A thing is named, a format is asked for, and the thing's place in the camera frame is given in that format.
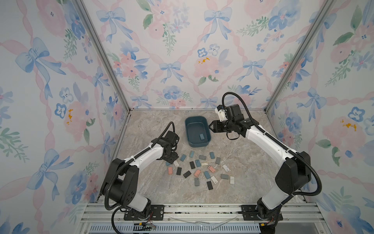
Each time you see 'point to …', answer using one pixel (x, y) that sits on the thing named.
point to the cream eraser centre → (204, 164)
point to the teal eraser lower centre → (207, 174)
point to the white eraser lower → (214, 180)
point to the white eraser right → (226, 168)
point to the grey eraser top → (202, 157)
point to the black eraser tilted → (187, 174)
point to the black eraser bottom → (210, 185)
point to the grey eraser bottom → (196, 181)
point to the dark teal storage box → (197, 131)
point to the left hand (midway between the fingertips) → (169, 155)
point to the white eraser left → (176, 164)
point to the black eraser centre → (192, 165)
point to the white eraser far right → (232, 180)
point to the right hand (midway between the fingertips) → (213, 125)
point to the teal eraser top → (192, 153)
